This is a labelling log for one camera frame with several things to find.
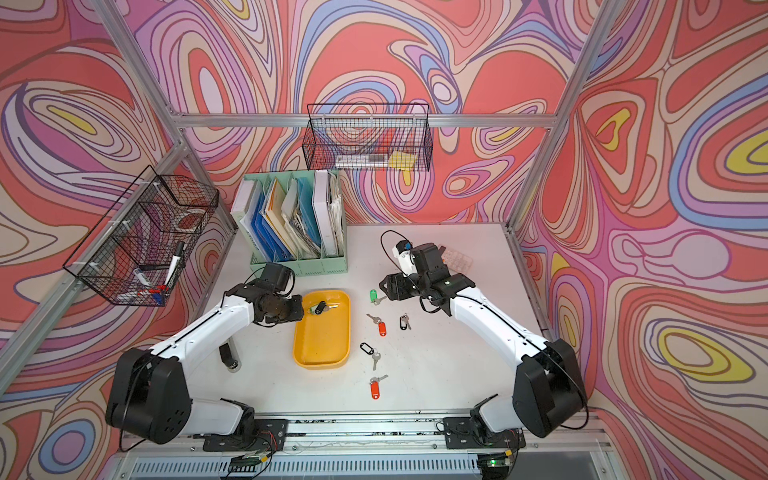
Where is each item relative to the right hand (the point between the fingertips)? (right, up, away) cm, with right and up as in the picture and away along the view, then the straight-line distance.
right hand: (394, 289), depth 83 cm
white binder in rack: (-22, +22, +10) cm, 33 cm away
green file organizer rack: (-31, +22, +10) cm, 39 cm away
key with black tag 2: (-23, -7, +13) cm, 28 cm away
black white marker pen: (-51, +9, -14) cm, 54 cm away
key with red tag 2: (-5, -27, -2) cm, 28 cm away
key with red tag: (-4, -13, +10) cm, 17 cm away
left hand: (-27, -7, +5) cm, 28 cm away
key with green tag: (-6, -5, +16) cm, 18 cm away
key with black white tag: (-7, -19, +5) cm, 21 cm away
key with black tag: (+4, -12, +11) cm, 16 cm away
